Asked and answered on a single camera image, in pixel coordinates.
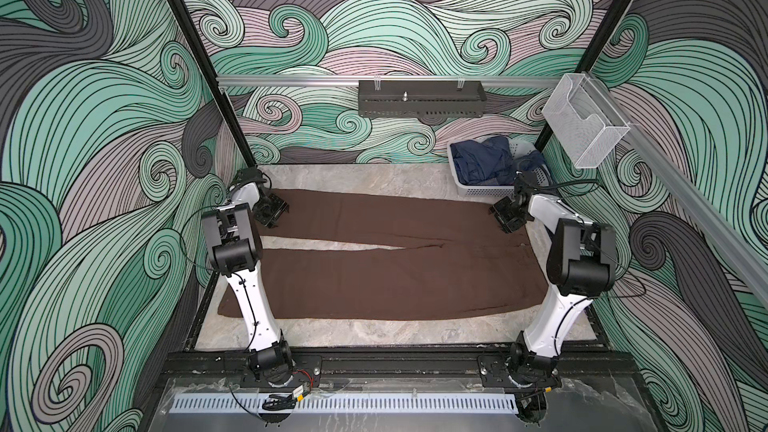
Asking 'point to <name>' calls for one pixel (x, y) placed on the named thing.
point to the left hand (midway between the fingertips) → (283, 210)
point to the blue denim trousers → (490, 161)
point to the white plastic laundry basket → (517, 147)
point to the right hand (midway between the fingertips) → (494, 214)
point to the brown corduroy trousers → (471, 270)
